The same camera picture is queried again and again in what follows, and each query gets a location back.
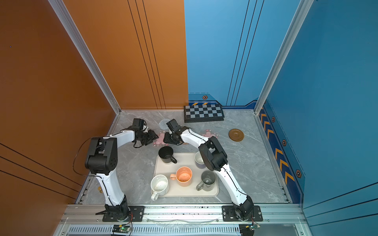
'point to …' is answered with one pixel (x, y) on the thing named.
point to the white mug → (159, 186)
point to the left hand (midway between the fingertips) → (157, 136)
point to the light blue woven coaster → (163, 124)
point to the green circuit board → (121, 228)
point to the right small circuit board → (248, 229)
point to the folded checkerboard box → (203, 113)
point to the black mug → (165, 154)
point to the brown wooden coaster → (236, 134)
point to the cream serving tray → (185, 159)
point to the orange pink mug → (183, 176)
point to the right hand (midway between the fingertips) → (163, 141)
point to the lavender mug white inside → (199, 160)
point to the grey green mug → (208, 181)
